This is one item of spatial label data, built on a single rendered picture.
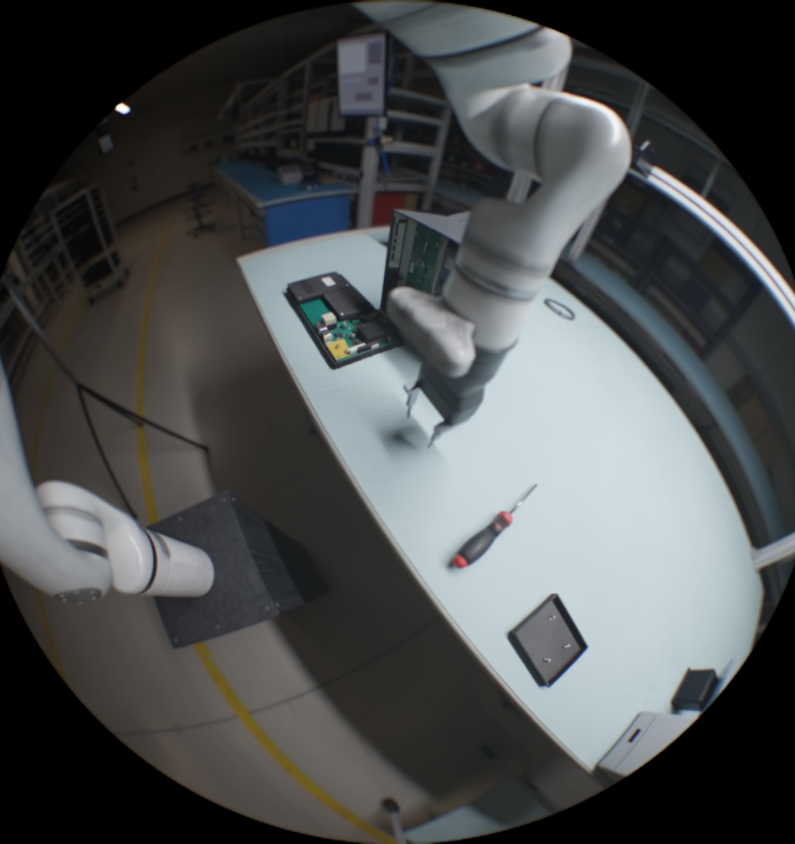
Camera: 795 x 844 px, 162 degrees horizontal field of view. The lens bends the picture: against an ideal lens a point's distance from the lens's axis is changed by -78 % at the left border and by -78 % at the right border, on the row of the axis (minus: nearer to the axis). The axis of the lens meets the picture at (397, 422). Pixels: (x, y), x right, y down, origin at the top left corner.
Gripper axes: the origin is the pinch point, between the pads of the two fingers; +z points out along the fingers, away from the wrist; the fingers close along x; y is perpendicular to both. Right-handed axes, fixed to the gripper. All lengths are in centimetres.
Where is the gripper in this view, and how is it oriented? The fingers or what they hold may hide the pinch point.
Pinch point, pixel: (418, 432)
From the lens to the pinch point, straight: 37.5
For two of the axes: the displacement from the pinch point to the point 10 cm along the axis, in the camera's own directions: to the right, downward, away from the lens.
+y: 8.5, -3.8, 3.7
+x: -5.2, -7.6, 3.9
